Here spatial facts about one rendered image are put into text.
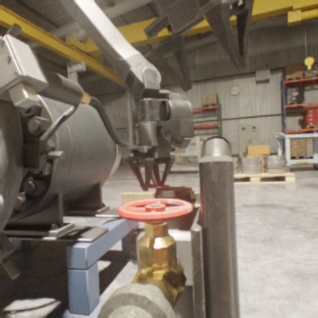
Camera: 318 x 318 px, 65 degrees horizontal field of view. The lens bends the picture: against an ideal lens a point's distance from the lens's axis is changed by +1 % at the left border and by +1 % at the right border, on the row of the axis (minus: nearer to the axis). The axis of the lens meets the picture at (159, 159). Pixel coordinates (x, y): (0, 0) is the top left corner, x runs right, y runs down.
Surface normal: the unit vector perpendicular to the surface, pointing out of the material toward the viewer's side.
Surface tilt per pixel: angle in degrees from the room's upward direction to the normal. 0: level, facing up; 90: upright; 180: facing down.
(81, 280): 90
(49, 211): 90
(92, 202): 90
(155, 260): 90
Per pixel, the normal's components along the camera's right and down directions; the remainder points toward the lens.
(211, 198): -0.49, 0.02
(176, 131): -0.68, 0.04
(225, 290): 0.02, 0.01
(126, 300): -0.29, -0.21
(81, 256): -0.24, 0.03
